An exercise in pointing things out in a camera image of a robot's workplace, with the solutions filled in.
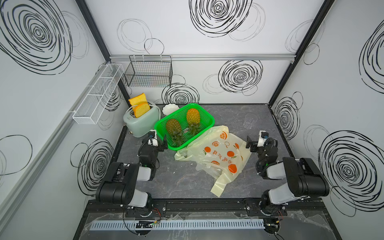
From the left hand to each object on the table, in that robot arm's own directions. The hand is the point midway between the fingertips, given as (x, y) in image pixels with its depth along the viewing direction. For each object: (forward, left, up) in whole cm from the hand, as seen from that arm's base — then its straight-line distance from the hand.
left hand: (156, 135), depth 89 cm
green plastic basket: (+13, -14, -11) cm, 22 cm away
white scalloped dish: (+32, -2, -10) cm, 33 cm away
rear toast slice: (+19, +15, +9) cm, 26 cm away
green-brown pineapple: (0, -11, -3) cm, 12 cm away
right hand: (+1, -61, 0) cm, 61 cm away
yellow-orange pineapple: (+16, -22, -3) cm, 27 cm away
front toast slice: (+12, +10, +9) cm, 18 cm away
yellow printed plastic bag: (-4, -38, -11) cm, 39 cm away
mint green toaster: (+7, +10, -1) cm, 12 cm away
